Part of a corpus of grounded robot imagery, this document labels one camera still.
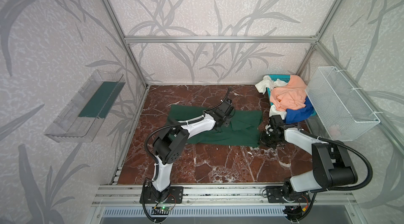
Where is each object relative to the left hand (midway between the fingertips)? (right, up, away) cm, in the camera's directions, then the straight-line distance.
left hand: (227, 112), depth 95 cm
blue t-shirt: (+38, -2, -6) cm, 38 cm away
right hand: (+18, -15, -2) cm, 24 cm away
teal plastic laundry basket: (+46, +24, +21) cm, 56 cm away
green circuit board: (-31, -42, -24) cm, 57 cm away
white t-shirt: (+28, +19, +14) cm, 37 cm away
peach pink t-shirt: (+42, +10, +7) cm, 44 cm away
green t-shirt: (+11, -11, +2) cm, 16 cm away
